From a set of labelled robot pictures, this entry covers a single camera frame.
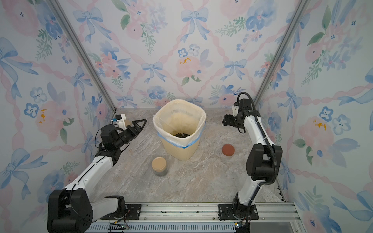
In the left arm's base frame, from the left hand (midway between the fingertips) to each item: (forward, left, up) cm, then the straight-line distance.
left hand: (145, 123), depth 79 cm
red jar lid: (-2, -50, -25) cm, 56 cm away
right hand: (+9, -51, -9) cm, 52 cm away
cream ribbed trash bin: (-6, -18, -25) cm, 31 cm away
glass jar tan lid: (-18, -8, -15) cm, 25 cm away
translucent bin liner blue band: (+13, -18, -14) cm, 26 cm away
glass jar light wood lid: (-4, +7, +6) cm, 10 cm away
